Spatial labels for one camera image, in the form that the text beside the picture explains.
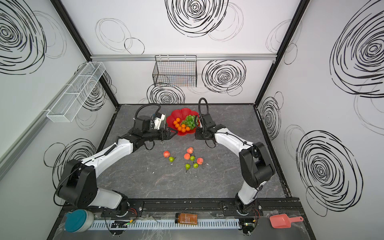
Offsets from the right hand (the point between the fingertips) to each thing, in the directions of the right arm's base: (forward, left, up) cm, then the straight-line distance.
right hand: (195, 134), depth 90 cm
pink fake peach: (-7, +3, -7) cm, 11 cm away
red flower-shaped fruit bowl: (+24, +11, -8) cm, 27 cm away
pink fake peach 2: (-11, +5, -7) cm, 14 cm away
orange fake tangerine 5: (+9, +8, -8) cm, 14 cm away
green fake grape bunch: (+15, +4, -6) cm, 17 cm away
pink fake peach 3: (-10, +18, -8) cm, 22 cm away
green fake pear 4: (-16, 0, -9) cm, 18 cm away
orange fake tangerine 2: (+15, +15, -8) cm, 23 cm away
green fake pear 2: (-12, +2, -8) cm, 14 cm away
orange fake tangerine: (+18, +13, -8) cm, 24 cm away
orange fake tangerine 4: (+9, +11, -7) cm, 16 cm away
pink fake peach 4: (-14, -3, -7) cm, 16 cm away
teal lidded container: (-44, +50, -1) cm, 67 cm away
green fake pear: (-13, +14, -9) cm, 21 cm away
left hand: (-3, +12, +7) cm, 15 cm away
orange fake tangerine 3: (+13, +13, -8) cm, 20 cm away
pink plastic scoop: (-42, -42, -11) cm, 61 cm away
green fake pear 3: (-17, +4, -9) cm, 20 cm away
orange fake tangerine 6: (+9, +5, -7) cm, 13 cm away
